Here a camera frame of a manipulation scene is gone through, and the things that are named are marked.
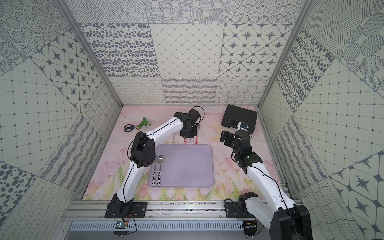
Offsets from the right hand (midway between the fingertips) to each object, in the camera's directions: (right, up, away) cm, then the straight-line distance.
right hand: (228, 135), depth 83 cm
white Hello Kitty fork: (-22, -5, +12) cm, 26 cm away
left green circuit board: (-55, -42, -12) cm, 71 cm away
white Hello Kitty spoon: (-34, -5, +15) cm, 37 cm away
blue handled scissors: (-68, +3, +24) cm, 72 cm away
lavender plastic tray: (-26, -19, +6) cm, 33 cm away
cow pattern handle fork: (-43, -25, -1) cm, 50 cm away
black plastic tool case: (+10, +13, +28) cm, 32 cm away
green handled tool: (-57, +7, +24) cm, 62 cm away
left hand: (-20, 0, +12) cm, 24 cm away
